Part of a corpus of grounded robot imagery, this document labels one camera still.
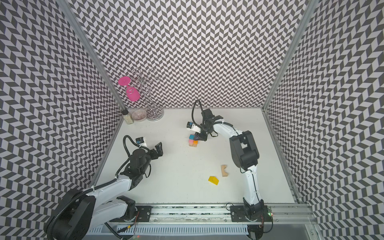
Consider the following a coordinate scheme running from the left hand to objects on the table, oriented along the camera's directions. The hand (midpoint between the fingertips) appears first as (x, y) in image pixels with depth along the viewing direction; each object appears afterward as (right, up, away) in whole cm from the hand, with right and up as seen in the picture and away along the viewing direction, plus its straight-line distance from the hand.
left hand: (155, 144), depth 87 cm
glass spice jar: (-25, +17, +18) cm, 35 cm away
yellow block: (+34, -19, -5) cm, 39 cm away
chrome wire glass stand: (-9, +20, +28) cm, 36 cm away
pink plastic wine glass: (-24, +35, +21) cm, 47 cm away
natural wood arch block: (+40, -16, -3) cm, 43 cm away
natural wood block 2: (+23, -2, +9) cm, 25 cm away
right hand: (+24, +3, +9) cm, 26 cm away
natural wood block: (+21, -1, +9) cm, 23 cm away
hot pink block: (+21, +1, +9) cm, 22 cm away
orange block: (+24, 0, +8) cm, 25 cm away
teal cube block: (+21, +4, +8) cm, 23 cm away
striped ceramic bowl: (-20, +19, +25) cm, 37 cm away
